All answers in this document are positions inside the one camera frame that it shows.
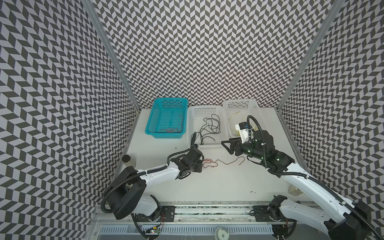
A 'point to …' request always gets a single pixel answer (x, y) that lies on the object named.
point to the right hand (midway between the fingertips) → (226, 140)
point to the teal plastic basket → (168, 118)
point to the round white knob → (221, 233)
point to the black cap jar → (128, 161)
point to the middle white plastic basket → (209, 123)
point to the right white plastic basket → (236, 111)
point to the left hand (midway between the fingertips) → (201, 163)
